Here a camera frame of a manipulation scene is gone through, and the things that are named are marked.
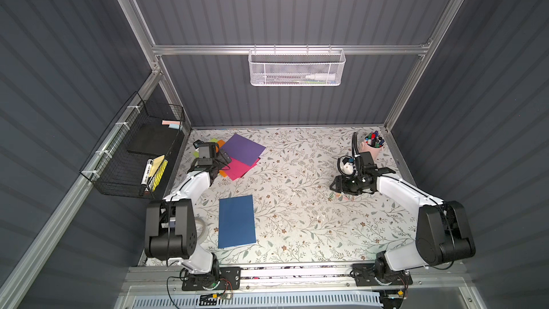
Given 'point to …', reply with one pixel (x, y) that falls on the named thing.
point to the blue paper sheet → (236, 222)
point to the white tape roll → (201, 239)
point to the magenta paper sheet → (237, 169)
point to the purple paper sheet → (242, 149)
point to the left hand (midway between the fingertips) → (217, 158)
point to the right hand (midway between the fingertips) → (339, 187)
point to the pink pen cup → (373, 144)
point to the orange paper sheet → (221, 142)
